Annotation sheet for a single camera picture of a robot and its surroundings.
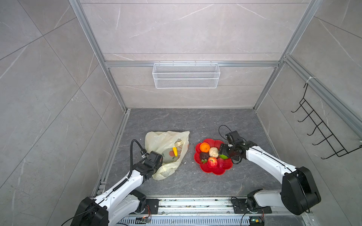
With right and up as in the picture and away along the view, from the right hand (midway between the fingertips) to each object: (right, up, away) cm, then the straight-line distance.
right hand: (223, 150), depth 89 cm
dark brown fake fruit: (-12, -3, -1) cm, 13 cm away
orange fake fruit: (-12, +2, +1) cm, 12 cm away
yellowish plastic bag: (-32, +4, -4) cm, 33 cm away
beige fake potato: (-6, -1, -1) cm, 6 cm away
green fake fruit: (-1, -3, -3) cm, 4 cm away
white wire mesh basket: (-24, +52, +12) cm, 59 cm away
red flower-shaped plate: (-13, -10, -3) cm, 16 cm away
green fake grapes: (-12, -6, -2) cm, 14 cm away
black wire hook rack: (+41, +7, -30) cm, 51 cm away
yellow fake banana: (-31, -1, +4) cm, 31 cm away
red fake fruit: (-8, -6, -5) cm, 11 cm away
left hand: (-42, -6, -3) cm, 42 cm away
